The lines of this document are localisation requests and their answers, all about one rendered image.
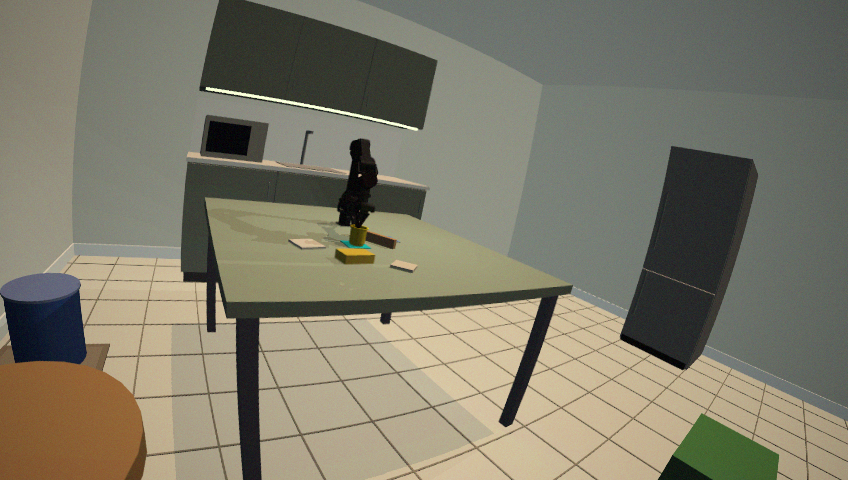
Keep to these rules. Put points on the brown wooden plank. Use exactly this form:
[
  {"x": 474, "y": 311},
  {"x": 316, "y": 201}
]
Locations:
[{"x": 381, "y": 240}]

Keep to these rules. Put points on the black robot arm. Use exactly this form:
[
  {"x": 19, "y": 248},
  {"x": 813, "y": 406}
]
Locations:
[{"x": 364, "y": 164}]

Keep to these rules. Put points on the yellow rectangular block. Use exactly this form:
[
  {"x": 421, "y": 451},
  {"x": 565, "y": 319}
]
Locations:
[{"x": 354, "y": 256}]

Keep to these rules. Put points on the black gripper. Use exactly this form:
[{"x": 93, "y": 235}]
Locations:
[{"x": 360, "y": 213}]

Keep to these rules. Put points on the yellow cup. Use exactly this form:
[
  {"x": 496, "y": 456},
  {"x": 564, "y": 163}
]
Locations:
[{"x": 357, "y": 235}]

